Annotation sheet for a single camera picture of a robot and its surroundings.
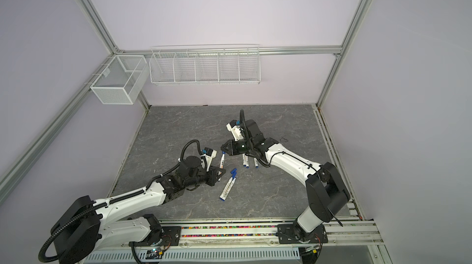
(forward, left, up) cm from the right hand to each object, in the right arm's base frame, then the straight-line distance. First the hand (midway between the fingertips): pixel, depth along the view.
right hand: (222, 149), depth 81 cm
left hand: (-9, -1, -6) cm, 10 cm away
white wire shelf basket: (+45, +14, +14) cm, 49 cm away
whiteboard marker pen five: (-13, -1, -16) cm, 20 cm away
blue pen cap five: (-3, -5, -17) cm, 17 cm away
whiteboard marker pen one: (+3, -10, -16) cm, 19 cm away
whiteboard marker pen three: (-6, 0, -2) cm, 6 cm away
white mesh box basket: (+36, +56, +10) cm, 68 cm away
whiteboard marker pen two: (+2, -16, -16) cm, 22 cm away
